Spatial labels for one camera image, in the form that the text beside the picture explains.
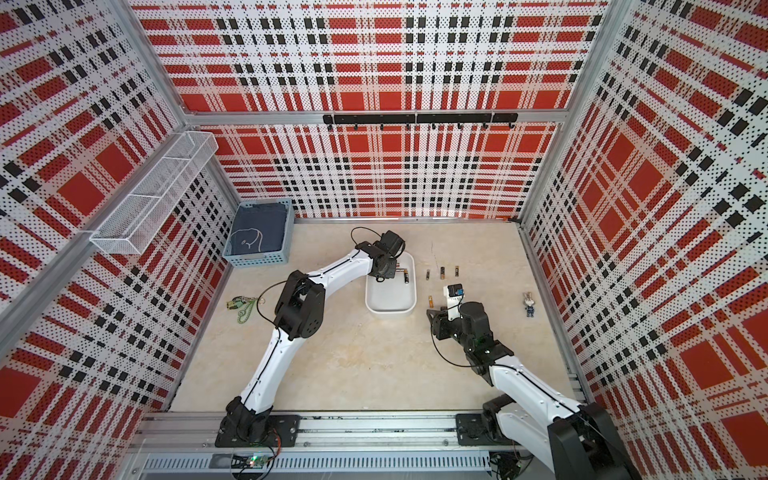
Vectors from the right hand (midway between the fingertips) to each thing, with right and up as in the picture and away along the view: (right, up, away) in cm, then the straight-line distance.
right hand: (439, 309), depth 86 cm
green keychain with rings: (-62, 0, +11) cm, 63 cm away
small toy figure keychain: (+31, 0, +9) cm, 32 cm away
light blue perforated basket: (-57, +14, +18) cm, 62 cm away
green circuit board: (-45, -32, -17) cm, 58 cm away
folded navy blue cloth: (-64, +25, +22) cm, 72 cm away
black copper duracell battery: (+4, +9, +19) cm, 21 cm away
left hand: (-16, +11, +18) cm, 27 cm away
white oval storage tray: (-14, +2, +10) cm, 17 cm away
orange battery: (-1, 0, +12) cm, 12 cm away
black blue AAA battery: (-2, +9, +18) cm, 21 cm away
